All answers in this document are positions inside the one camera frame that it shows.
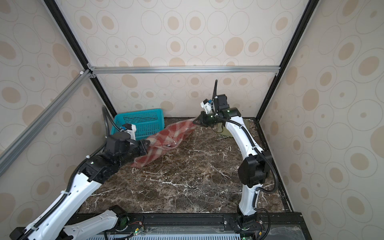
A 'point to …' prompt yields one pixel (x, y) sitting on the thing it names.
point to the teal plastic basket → (147, 122)
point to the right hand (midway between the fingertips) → (195, 122)
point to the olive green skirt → (222, 128)
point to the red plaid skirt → (167, 136)
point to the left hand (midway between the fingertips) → (155, 141)
